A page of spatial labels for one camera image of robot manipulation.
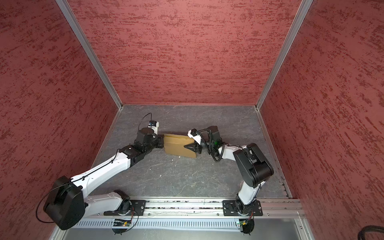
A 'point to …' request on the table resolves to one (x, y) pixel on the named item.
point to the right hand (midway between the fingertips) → (185, 145)
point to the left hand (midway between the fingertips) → (164, 139)
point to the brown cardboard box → (175, 144)
